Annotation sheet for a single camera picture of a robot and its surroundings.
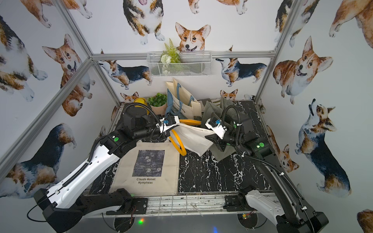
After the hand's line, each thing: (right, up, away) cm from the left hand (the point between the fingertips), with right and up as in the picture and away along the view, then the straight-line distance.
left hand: (180, 119), depth 64 cm
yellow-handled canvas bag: (+6, -10, +8) cm, 15 cm away
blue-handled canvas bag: (-1, +10, +26) cm, 28 cm away
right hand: (+12, -6, +3) cm, 14 cm away
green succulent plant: (-20, +12, +40) cm, 46 cm away
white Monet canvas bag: (-19, -29, +21) cm, 41 cm away
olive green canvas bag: (+25, +6, +20) cm, 32 cm away
